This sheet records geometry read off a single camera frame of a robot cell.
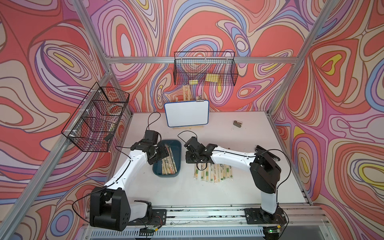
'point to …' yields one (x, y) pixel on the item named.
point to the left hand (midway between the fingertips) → (164, 155)
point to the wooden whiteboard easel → (186, 97)
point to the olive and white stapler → (239, 124)
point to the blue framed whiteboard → (187, 113)
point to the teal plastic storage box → (176, 147)
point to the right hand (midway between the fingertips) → (189, 162)
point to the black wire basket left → (97, 119)
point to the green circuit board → (146, 231)
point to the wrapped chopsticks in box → (168, 164)
